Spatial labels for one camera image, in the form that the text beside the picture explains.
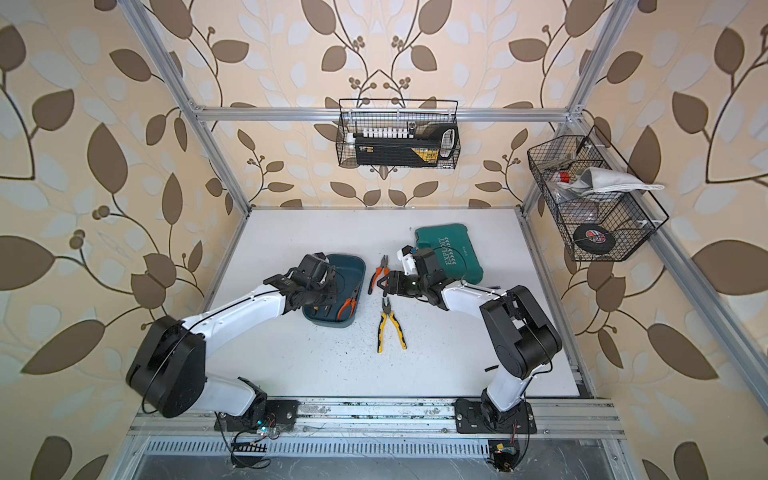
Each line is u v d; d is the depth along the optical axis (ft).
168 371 1.41
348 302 3.06
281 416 2.43
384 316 2.99
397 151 2.75
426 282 2.41
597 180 2.07
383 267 3.36
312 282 2.27
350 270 3.32
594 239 2.36
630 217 2.14
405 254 2.81
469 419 2.41
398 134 2.71
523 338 1.54
